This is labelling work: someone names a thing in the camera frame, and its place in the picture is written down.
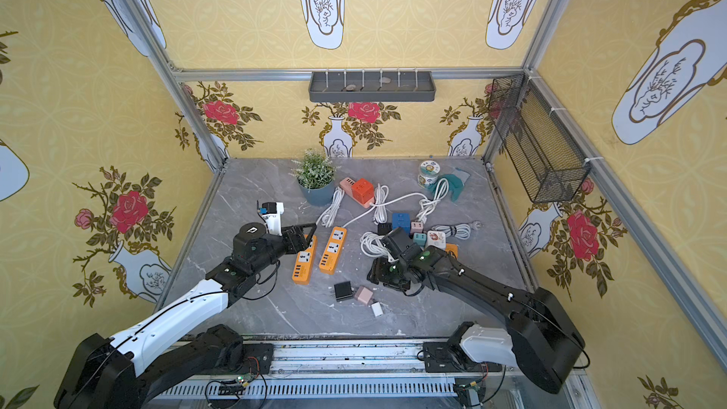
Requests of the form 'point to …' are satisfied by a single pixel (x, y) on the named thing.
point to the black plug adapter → (343, 290)
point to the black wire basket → (550, 166)
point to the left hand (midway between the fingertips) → (307, 227)
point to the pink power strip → (346, 184)
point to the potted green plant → (315, 177)
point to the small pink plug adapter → (416, 227)
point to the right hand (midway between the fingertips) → (368, 284)
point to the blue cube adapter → (401, 220)
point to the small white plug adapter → (378, 309)
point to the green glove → (456, 183)
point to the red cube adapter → (363, 190)
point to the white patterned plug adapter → (436, 239)
